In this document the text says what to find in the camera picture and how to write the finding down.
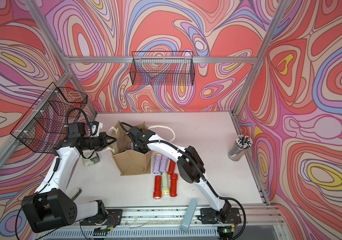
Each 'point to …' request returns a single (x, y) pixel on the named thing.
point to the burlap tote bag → (129, 161)
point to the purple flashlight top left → (157, 160)
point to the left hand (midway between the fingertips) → (116, 139)
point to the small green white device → (89, 157)
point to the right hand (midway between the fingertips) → (142, 154)
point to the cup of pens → (243, 142)
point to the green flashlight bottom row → (165, 183)
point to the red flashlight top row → (172, 167)
